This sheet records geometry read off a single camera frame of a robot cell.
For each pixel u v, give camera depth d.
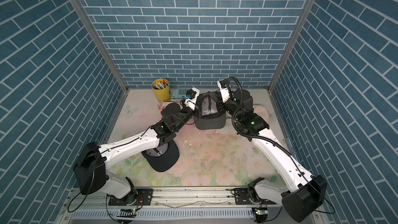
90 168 0.42
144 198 0.73
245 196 0.74
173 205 0.72
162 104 1.04
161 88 1.07
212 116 0.83
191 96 0.58
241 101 0.49
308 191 0.37
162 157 0.84
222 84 0.58
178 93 1.16
